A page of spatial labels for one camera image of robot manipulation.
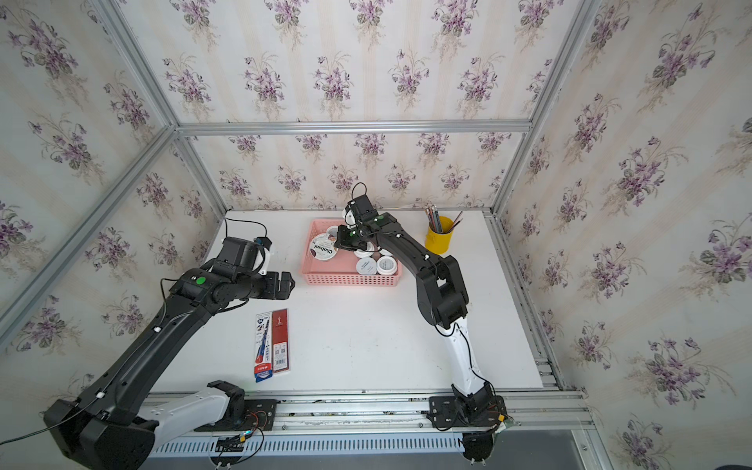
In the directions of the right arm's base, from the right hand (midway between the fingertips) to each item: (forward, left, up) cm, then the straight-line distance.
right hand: (337, 244), depth 92 cm
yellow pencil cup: (+7, -35, -7) cm, 36 cm away
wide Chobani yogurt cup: (-1, +5, -1) cm, 5 cm away
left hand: (-19, +12, +7) cm, 23 cm away
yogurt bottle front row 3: (+1, -8, -6) cm, 10 cm away
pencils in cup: (+12, -33, -2) cm, 35 cm away
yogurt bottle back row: (-3, -16, -7) cm, 18 cm away
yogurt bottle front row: (+10, +4, -6) cm, 13 cm away
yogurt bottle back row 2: (-16, -16, +17) cm, 28 cm away
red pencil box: (-27, +15, -11) cm, 33 cm away
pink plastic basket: (-3, -1, -10) cm, 10 cm away
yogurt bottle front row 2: (-3, -9, -7) cm, 12 cm away
